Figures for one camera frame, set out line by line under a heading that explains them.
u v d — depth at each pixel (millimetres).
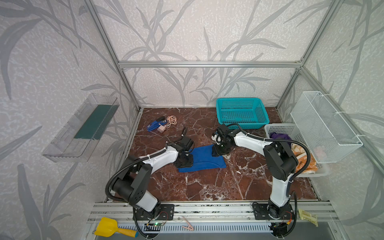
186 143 730
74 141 640
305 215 720
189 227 693
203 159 913
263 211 740
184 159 753
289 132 1014
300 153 805
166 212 724
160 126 1070
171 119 1116
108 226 705
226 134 738
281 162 501
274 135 940
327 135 626
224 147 799
